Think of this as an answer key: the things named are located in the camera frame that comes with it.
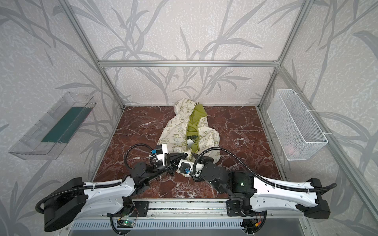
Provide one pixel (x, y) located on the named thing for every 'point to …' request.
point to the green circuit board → (125, 223)
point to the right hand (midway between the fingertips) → (192, 151)
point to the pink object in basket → (290, 149)
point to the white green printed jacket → (188, 131)
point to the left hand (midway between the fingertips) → (188, 153)
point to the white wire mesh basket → (298, 132)
